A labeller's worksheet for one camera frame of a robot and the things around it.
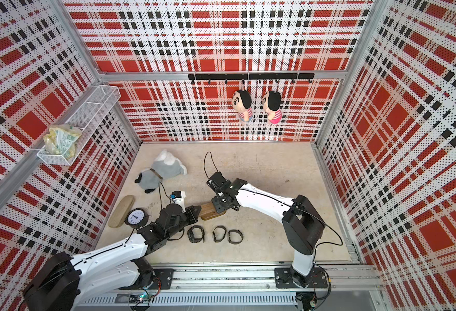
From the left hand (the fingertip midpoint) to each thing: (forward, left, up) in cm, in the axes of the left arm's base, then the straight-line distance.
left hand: (204, 207), depth 84 cm
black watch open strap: (-10, -4, -5) cm, 12 cm away
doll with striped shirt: (+42, -17, +26) cm, 52 cm away
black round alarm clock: (-3, +32, -6) cm, 33 cm away
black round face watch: (-8, -14, -8) cm, 18 cm away
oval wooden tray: (-1, +40, -5) cm, 41 cm away
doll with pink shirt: (+45, -32, +24) cm, 60 cm away
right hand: (+1, -9, +1) cm, 9 cm away
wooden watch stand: (-1, -1, -2) cm, 3 cm away
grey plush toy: (+23, +23, 0) cm, 33 cm away
